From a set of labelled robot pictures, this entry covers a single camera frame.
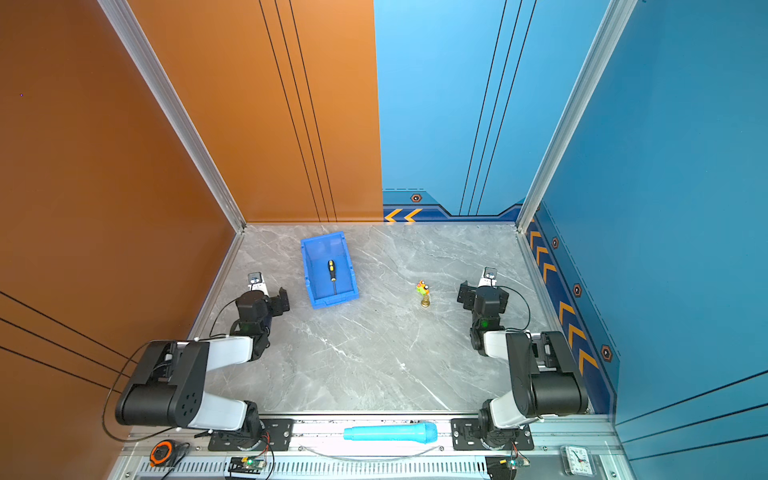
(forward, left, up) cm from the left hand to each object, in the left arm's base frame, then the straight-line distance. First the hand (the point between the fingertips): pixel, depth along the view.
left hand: (266, 288), depth 92 cm
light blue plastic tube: (-38, -48, -4) cm, 61 cm away
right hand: (+2, -67, +1) cm, 67 cm away
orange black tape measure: (-42, +13, -5) cm, 45 cm away
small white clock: (-43, -83, -5) cm, 93 cm away
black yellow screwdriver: (+11, -18, -7) cm, 22 cm away
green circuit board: (-44, -5, -9) cm, 45 cm away
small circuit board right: (-44, -67, -8) cm, 80 cm away
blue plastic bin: (+16, -12, -4) cm, 21 cm away
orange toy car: (+4, -50, -5) cm, 50 cm away
